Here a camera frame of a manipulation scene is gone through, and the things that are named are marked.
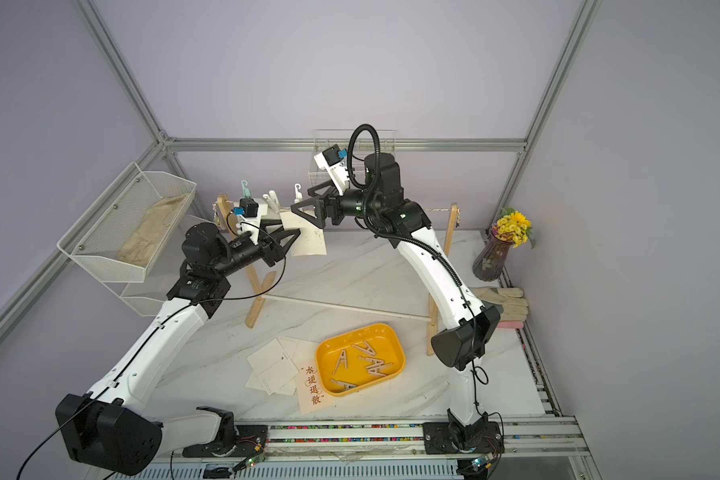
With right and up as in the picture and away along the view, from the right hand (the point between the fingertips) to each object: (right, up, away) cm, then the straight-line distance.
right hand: (306, 205), depth 65 cm
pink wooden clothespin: (+6, -41, +21) cm, 47 cm away
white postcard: (0, -7, +8) cm, 11 cm away
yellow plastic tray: (+11, -41, +22) cm, 48 cm away
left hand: (-4, -5, +5) cm, 8 cm away
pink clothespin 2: (+16, -42, +21) cm, 50 cm away
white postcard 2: (-14, -43, +21) cm, 50 cm away
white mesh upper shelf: (-52, -5, +13) cm, 53 cm away
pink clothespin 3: (+14, -39, +23) cm, 48 cm away
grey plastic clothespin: (+7, -47, +17) cm, 51 cm away
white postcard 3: (-6, -40, +23) cm, 47 cm away
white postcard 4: (-8, -48, +17) cm, 52 cm away
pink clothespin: (+16, -43, +20) cm, 50 cm away
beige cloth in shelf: (-46, -7, +13) cm, 48 cm away
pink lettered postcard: (-1, -51, +15) cm, 53 cm away
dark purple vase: (+55, -12, +33) cm, 65 cm away
